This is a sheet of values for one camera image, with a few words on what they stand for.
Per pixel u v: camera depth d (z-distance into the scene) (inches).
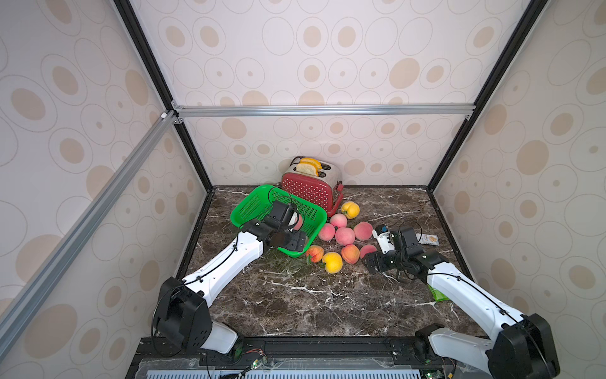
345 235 37.4
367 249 36.0
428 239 39.3
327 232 38.1
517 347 15.4
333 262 34.4
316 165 39.6
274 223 24.6
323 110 36.3
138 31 28.1
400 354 28.8
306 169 39.4
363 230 38.2
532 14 26.8
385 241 29.6
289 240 28.7
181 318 16.0
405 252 25.0
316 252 35.5
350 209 40.7
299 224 40.5
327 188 38.0
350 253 35.4
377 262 28.8
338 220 39.3
